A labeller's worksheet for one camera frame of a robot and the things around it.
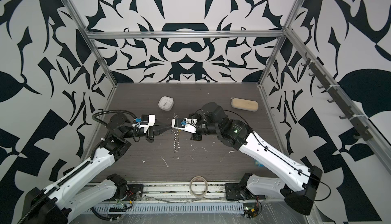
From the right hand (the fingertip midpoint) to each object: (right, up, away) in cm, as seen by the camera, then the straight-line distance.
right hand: (180, 122), depth 63 cm
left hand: (-3, +1, -1) cm, 3 cm away
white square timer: (-14, +7, +42) cm, 44 cm away
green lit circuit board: (+31, -41, +8) cm, 52 cm away
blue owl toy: (+39, -24, +18) cm, 50 cm away
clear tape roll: (+4, -33, +12) cm, 36 cm away
